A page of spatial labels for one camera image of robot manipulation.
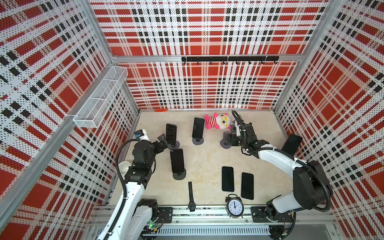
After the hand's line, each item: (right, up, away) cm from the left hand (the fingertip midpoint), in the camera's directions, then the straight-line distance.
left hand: (158, 140), depth 78 cm
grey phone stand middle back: (+20, -3, +25) cm, 32 cm away
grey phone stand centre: (+38, -4, +16) cm, 41 cm away
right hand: (+42, 0, +12) cm, 43 cm away
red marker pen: (-12, +20, +48) cm, 54 cm away
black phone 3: (+49, -28, +5) cm, 56 cm away
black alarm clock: (+40, -33, -3) cm, 52 cm away
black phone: (+21, +6, +18) cm, 28 cm away
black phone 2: (+38, -24, +9) cm, 46 cm away
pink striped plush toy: (+38, +11, +27) cm, 48 cm away
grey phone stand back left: (+7, -6, +24) cm, 25 cm away
